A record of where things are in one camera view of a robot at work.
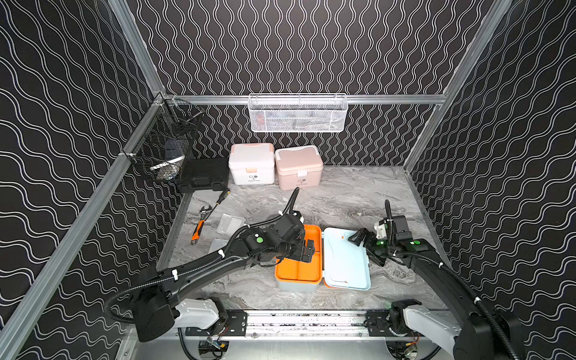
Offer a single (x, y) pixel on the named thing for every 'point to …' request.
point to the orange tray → (292, 271)
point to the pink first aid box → (298, 166)
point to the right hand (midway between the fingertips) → (357, 244)
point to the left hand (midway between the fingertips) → (305, 245)
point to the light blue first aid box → (337, 262)
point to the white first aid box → (252, 163)
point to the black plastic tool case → (204, 174)
